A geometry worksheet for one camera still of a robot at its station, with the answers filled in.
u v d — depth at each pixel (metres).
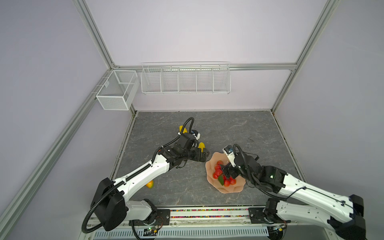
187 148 0.61
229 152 0.62
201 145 0.96
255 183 0.52
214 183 0.82
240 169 0.54
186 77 0.98
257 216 0.74
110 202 0.39
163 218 0.73
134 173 0.46
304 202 0.47
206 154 0.72
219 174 0.79
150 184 0.82
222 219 0.74
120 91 1.03
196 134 0.72
